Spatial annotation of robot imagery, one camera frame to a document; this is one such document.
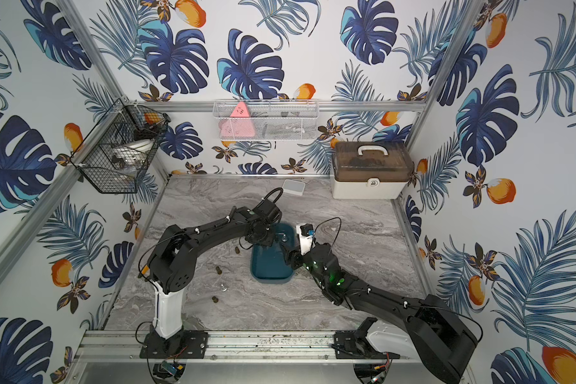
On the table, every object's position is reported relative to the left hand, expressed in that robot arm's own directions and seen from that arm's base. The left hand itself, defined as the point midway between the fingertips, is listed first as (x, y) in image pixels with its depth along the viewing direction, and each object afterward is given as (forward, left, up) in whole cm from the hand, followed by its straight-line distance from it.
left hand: (267, 237), depth 94 cm
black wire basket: (+14, +54, +25) cm, 62 cm away
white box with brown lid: (+29, -41, +12) cm, 52 cm away
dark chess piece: (-4, +12, -4) cm, 13 cm away
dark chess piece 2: (-13, +17, -4) cm, 22 cm away
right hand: (-6, -9, +11) cm, 16 cm away
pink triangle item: (+30, +13, +30) cm, 44 cm away
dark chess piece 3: (-23, +16, -5) cm, 28 cm away
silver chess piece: (-19, +13, -4) cm, 24 cm away
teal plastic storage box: (-12, -2, +3) cm, 13 cm away
